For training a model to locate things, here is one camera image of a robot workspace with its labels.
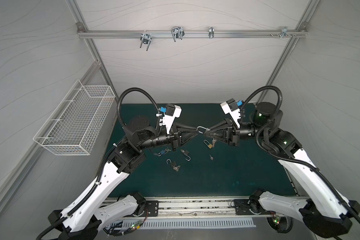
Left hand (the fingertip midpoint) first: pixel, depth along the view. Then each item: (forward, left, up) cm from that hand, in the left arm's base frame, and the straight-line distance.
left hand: (197, 129), depth 51 cm
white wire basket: (+10, +56, -13) cm, 59 cm away
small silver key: (+10, -12, -44) cm, 47 cm away
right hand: (+1, -4, 0) cm, 4 cm away
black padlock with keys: (+5, +11, -44) cm, 46 cm away
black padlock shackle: (+13, +4, -44) cm, 46 cm away
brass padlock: (+18, -12, -43) cm, 48 cm away
